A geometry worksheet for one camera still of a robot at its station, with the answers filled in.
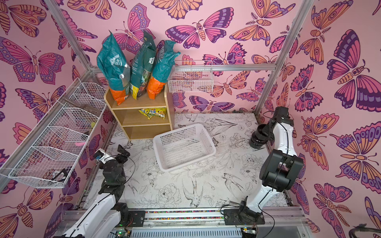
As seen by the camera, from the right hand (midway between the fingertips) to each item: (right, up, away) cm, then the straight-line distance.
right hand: (269, 131), depth 87 cm
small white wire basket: (-46, +35, +8) cm, 58 cm away
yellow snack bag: (-73, +12, +5) cm, 74 cm away
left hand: (-87, -9, -7) cm, 87 cm away
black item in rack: (-102, -16, -23) cm, 105 cm away
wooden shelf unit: (-78, +9, +8) cm, 79 cm away
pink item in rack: (-101, -6, -15) cm, 102 cm away
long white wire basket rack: (-106, -9, -25) cm, 110 cm away
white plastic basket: (-55, -12, +12) cm, 58 cm away
